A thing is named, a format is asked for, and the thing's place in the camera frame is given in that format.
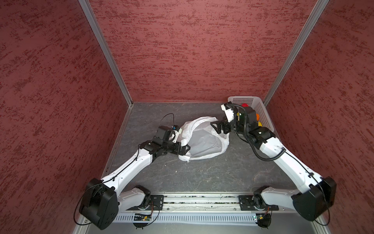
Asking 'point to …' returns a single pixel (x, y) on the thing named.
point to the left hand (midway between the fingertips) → (182, 149)
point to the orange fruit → (257, 116)
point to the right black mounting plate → (247, 203)
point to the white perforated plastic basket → (256, 103)
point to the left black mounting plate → (156, 203)
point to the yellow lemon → (259, 124)
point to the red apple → (245, 105)
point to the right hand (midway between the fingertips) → (217, 123)
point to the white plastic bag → (204, 140)
